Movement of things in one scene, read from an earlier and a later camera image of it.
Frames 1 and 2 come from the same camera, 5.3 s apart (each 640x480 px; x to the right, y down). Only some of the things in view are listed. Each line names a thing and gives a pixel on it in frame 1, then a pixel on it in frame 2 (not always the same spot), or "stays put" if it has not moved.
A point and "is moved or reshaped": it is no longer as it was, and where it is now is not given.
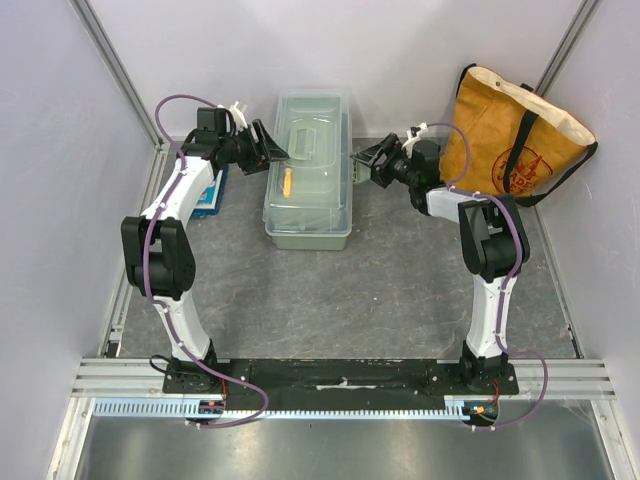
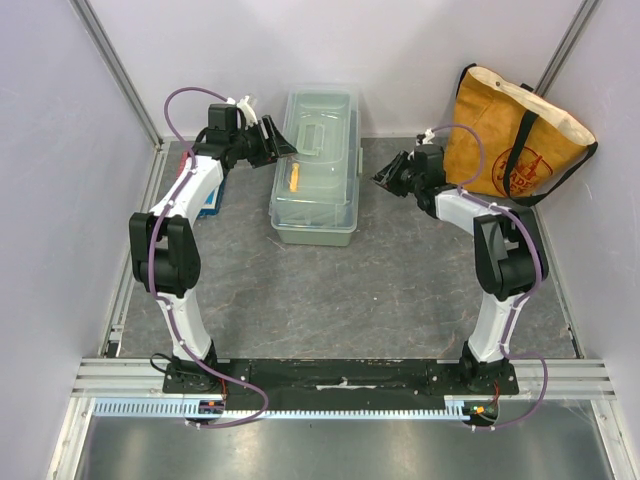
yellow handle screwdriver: x=287 y=182 is moved or reshaped
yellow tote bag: x=520 y=142 stays put
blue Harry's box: x=210 y=198 stays put
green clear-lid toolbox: x=309 y=196 stays put
